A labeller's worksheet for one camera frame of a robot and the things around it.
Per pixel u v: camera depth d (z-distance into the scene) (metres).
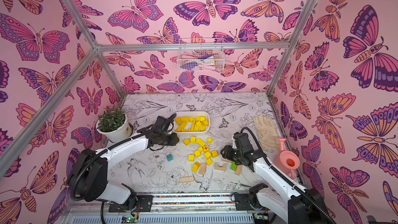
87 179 0.43
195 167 0.84
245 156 0.62
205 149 0.90
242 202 0.73
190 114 1.07
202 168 0.85
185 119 1.02
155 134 0.65
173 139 0.78
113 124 0.83
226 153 0.74
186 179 0.81
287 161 0.75
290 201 0.41
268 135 0.97
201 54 0.95
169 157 0.88
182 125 1.02
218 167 0.84
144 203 0.73
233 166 0.85
